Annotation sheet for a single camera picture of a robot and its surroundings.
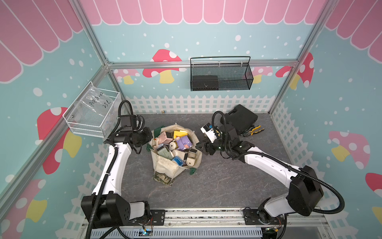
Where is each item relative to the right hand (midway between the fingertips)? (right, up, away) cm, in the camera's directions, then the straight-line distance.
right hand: (199, 143), depth 79 cm
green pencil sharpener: (-18, -3, -4) cm, 19 cm away
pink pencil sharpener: (-19, +3, +4) cm, 20 cm away
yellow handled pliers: (+39, +6, +30) cm, 49 cm away
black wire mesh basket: (+14, +43, +16) cm, 48 cm away
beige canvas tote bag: (-17, -13, -4) cm, 22 cm away
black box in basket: (+3, +35, +9) cm, 36 cm away
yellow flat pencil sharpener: (-12, +5, +10) cm, 16 cm away
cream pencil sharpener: (-5, -8, +3) cm, 10 cm away
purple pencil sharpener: (-8, 0, +2) cm, 9 cm away
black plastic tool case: (+32, +16, +34) cm, 50 cm away
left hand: (-26, +3, +1) cm, 26 cm away
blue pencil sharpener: (-11, -9, -1) cm, 14 cm away
